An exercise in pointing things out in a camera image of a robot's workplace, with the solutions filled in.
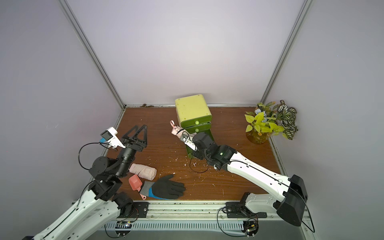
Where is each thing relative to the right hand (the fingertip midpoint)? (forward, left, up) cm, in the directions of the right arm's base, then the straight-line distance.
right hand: (195, 137), depth 74 cm
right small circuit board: (-35, -27, -25) cm, 50 cm away
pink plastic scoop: (-17, +33, -20) cm, 42 cm away
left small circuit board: (-36, +35, -24) cm, 55 cm away
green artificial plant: (+14, -45, -2) cm, 47 cm away
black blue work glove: (-19, +16, -21) cm, 33 cm away
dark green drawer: (+14, 0, -12) cm, 18 cm away
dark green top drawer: (+16, -5, -5) cm, 18 cm away
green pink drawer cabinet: (+18, +2, -3) cm, 18 cm away
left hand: (-6, +20, +16) cm, 26 cm away
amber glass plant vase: (+12, -39, -19) cm, 45 cm away
